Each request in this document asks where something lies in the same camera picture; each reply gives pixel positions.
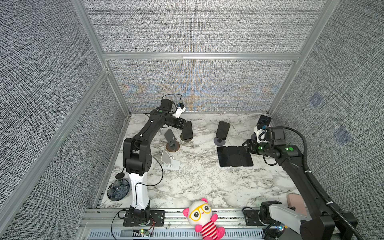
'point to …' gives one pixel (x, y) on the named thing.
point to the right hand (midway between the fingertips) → (248, 144)
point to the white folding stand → (168, 163)
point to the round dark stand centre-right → (219, 141)
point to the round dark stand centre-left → (186, 140)
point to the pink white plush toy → (199, 213)
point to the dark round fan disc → (117, 189)
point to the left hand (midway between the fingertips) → (183, 123)
